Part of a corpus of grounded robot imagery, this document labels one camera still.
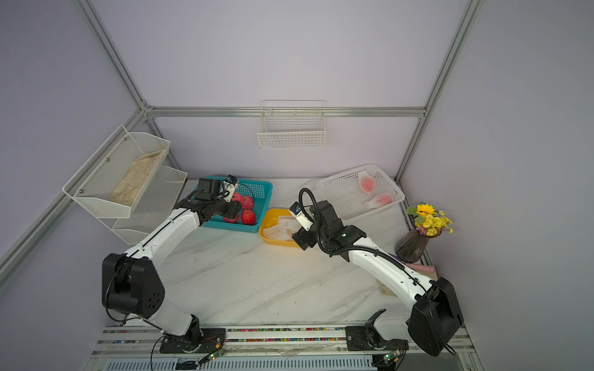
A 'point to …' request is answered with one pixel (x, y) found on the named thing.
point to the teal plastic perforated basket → (261, 191)
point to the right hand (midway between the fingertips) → (307, 226)
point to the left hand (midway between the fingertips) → (231, 207)
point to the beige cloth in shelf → (127, 190)
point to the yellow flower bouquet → (429, 222)
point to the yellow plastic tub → (271, 217)
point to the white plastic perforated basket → (360, 192)
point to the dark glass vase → (411, 246)
